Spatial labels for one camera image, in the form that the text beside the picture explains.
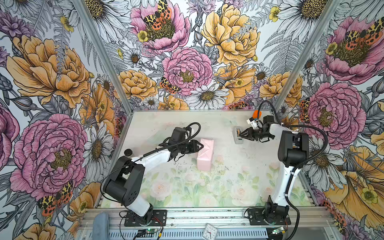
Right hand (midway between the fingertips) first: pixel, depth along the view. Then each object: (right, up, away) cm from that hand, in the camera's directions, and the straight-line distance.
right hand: (241, 138), depth 99 cm
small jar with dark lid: (-69, -7, -12) cm, 70 cm away
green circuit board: (-51, -41, -28) cm, 71 cm away
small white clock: (-23, -40, -30) cm, 55 cm away
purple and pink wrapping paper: (-25, -8, -16) cm, 31 cm away
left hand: (-27, -6, -12) cm, 30 cm away
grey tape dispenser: (-2, +4, +5) cm, 6 cm away
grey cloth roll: (-74, -39, -29) cm, 88 cm away
